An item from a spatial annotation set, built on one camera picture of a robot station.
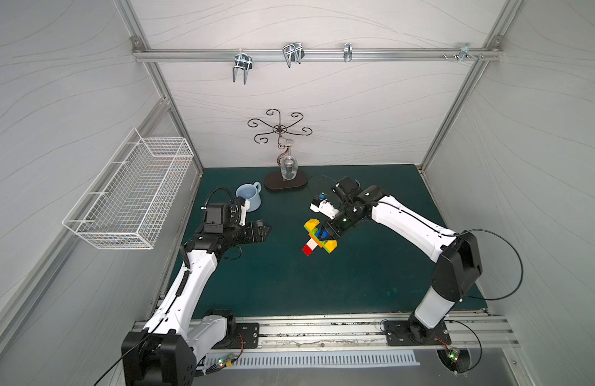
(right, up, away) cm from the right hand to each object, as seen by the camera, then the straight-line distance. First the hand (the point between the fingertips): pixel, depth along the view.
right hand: (323, 233), depth 80 cm
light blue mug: (-30, +14, +24) cm, 41 cm away
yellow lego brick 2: (+2, -3, -4) cm, 6 cm away
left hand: (-21, +2, -1) cm, 21 cm away
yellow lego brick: (-4, +4, -2) cm, 6 cm away
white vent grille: (-3, -35, -10) cm, 37 cm away
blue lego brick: (0, 0, -4) cm, 4 cm away
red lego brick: (-5, -6, +2) cm, 8 cm away
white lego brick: (-4, -4, 0) cm, 5 cm away
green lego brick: (-4, +1, -2) cm, 4 cm away
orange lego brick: (-3, -2, -2) cm, 4 cm away
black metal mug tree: (-20, +19, +28) cm, 39 cm away
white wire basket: (-58, +12, -12) cm, 60 cm away
